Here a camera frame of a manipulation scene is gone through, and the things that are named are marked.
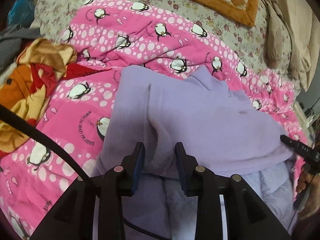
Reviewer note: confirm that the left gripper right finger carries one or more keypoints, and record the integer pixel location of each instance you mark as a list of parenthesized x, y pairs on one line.
[(198, 181)]

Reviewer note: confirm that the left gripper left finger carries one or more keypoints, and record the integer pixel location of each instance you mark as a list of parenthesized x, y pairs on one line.
[(118, 182)]

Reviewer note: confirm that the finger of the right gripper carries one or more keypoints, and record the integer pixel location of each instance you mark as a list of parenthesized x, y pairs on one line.
[(300, 148)]

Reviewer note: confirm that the lilac quilted fleece jacket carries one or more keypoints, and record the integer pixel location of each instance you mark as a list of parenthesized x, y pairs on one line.
[(216, 125)]

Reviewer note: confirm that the person's right hand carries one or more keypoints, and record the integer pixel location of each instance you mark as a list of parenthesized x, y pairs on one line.
[(312, 203)]

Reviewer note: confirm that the pink penguin print quilt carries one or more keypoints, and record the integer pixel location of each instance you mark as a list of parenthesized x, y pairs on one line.
[(107, 35)]

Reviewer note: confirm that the orange yellow cartoon blanket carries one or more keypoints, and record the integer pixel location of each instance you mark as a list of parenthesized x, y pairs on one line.
[(68, 99)]

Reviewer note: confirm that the beige garment on bed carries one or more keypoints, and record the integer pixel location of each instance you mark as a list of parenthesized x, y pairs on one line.
[(293, 22)]

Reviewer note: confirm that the grey striped garment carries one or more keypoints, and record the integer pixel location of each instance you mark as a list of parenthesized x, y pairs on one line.
[(11, 40)]

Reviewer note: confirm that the floral bed sheet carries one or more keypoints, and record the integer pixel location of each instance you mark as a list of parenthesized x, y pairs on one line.
[(53, 16)]

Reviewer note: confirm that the blue plastic bag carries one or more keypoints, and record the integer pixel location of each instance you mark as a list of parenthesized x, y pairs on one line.
[(21, 13)]

